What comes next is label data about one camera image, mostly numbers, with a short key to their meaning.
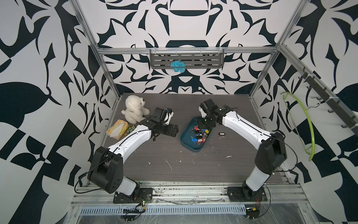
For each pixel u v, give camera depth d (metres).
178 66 0.91
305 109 0.69
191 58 0.94
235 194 0.74
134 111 0.91
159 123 0.63
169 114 0.78
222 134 0.96
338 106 0.55
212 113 0.63
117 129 0.94
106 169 0.42
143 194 0.74
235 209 0.71
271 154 0.46
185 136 0.95
